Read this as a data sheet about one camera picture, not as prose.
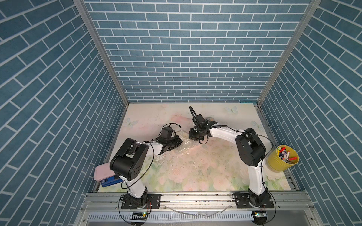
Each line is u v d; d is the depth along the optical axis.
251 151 0.53
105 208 0.75
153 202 0.74
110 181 0.76
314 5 0.71
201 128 0.76
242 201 0.74
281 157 0.77
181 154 0.91
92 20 0.76
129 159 0.47
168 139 0.79
